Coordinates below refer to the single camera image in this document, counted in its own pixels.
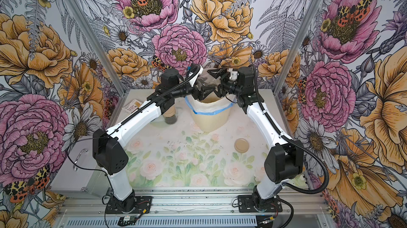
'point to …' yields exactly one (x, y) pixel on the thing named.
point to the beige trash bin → (210, 122)
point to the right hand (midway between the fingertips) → (205, 80)
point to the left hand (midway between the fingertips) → (208, 86)
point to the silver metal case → (80, 172)
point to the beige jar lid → (241, 145)
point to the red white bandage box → (132, 106)
